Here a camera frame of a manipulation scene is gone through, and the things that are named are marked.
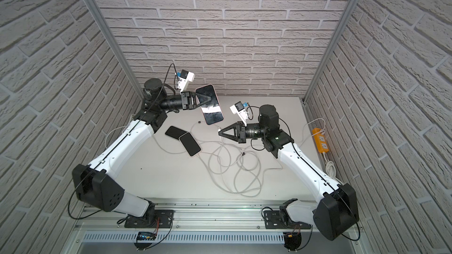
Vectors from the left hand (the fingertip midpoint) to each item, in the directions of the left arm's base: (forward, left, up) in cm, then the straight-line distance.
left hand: (208, 96), depth 63 cm
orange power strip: (+5, -62, -41) cm, 74 cm away
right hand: (-12, -3, -10) cm, 16 cm away
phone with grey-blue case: (+11, +24, -40) cm, 48 cm away
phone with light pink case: (+3, +14, -40) cm, 42 cm away
